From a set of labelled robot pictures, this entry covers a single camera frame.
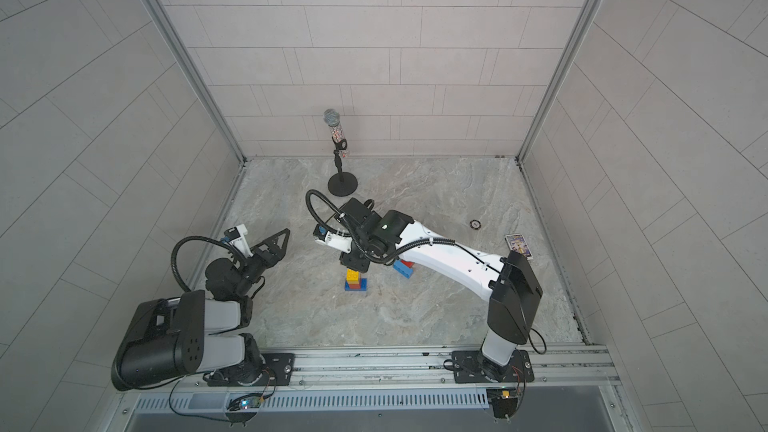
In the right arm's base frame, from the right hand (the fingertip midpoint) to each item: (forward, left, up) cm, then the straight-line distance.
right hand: (347, 255), depth 76 cm
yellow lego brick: (-3, -1, -5) cm, 6 cm away
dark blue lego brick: (-3, -3, -12) cm, 13 cm away
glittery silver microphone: (+34, +4, +17) cm, 39 cm away
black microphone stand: (+35, +6, -12) cm, 38 cm away
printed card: (+7, -50, -14) cm, 52 cm away
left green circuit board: (-28, +21, -10) cm, 37 cm away
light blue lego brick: (+2, -14, -13) cm, 19 cm away
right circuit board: (-31, -35, -17) cm, 50 cm away
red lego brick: (-3, 0, -11) cm, 12 cm away
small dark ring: (+18, -39, -15) cm, 46 cm away
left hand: (+9, +17, -3) cm, 20 cm away
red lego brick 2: (+3, -16, -13) cm, 21 cm away
